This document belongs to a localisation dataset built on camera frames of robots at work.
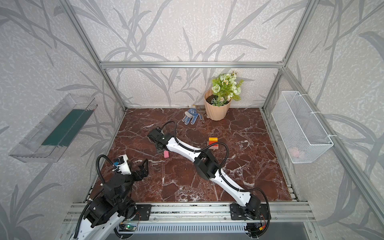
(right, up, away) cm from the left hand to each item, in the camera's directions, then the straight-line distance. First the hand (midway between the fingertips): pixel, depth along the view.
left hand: (144, 157), depth 75 cm
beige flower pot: (+39, +24, +28) cm, 54 cm away
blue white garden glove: (+21, +24, +40) cm, 51 cm away
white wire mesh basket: (+72, +12, -14) cm, 74 cm away
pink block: (+7, -3, +18) cm, 19 cm away
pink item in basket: (+76, +3, -3) cm, 76 cm away
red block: (+35, +4, +23) cm, 43 cm away
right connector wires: (+55, -33, -6) cm, 64 cm away
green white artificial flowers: (+45, +40, +21) cm, 64 cm away
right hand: (+4, +5, +23) cm, 24 cm away
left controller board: (-5, -33, -5) cm, 33 cm away
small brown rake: (+29, +28, +40) cm, 57 cm away
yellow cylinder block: (+37, +6, +24) cm, 45 cm away
